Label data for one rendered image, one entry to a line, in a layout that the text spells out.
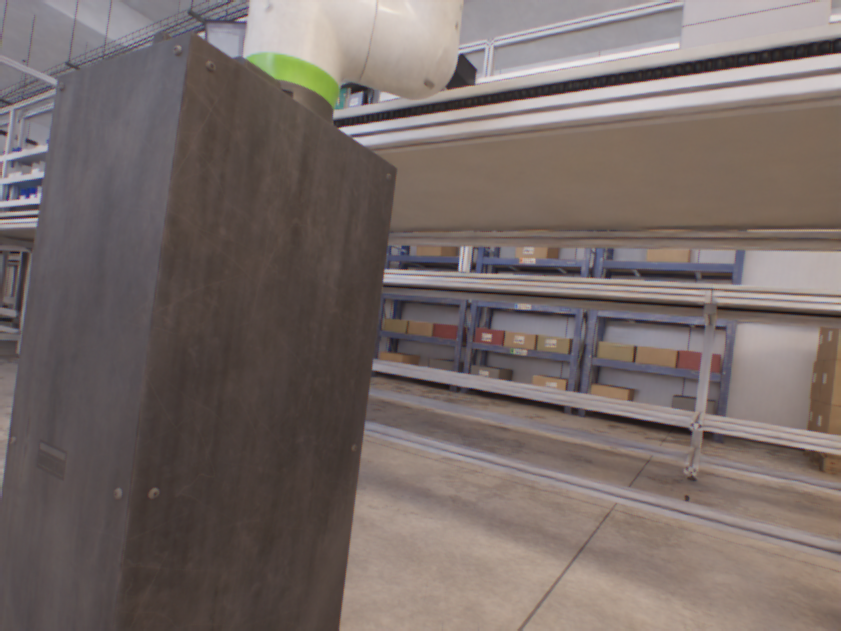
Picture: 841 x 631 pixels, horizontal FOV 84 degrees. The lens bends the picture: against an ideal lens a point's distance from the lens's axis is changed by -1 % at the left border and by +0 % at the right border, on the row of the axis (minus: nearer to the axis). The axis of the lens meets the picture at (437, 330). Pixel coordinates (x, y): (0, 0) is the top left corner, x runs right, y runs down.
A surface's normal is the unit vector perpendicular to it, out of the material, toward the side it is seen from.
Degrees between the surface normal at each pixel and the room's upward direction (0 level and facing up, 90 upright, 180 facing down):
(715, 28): 90
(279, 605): 90
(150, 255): 90
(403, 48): 123
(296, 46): 90
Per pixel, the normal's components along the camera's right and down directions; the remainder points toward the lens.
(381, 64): 0.11, 0.83
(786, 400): -0.51, -0.07
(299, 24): 0.32, 0.03
